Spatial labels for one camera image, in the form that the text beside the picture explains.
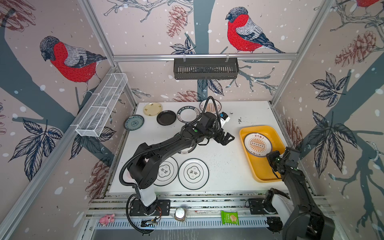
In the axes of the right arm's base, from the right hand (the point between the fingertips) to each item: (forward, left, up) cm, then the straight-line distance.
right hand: (267, 154), depth 86 cm
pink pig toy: (-36, +83, -1) cm, 91 cm away
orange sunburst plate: (+42, +33, -4) cm, 54 cm away
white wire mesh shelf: (+1, +92, +28) cm, 97 cm away
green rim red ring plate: (+3, +47, -3) cm, 47 cm away
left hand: (+3, +24, +16) cm, 29 cm away
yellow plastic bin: (-8, +5, -2) cm, 10 cm away
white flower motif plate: (-11, +58, -4) cm, 59 cm away
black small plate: (+29, +67, -2) cm, 73 cm away
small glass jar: (-33, +47, +5) cm, 58 cm away
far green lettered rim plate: (+33, +51, -3) cm, 61 cm away
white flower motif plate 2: (-11, +43, -5) cm, 45 cm away
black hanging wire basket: (+52, +37, +25) cm, 69 cm away
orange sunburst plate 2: (+9, +3, -5) cm, 10 cm away
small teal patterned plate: (+24, +91, -3) cm, 94 cm away
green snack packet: (-31, +24, -4) cm, 40 cm away
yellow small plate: (+40, +81, -4) cm, 90 cm away
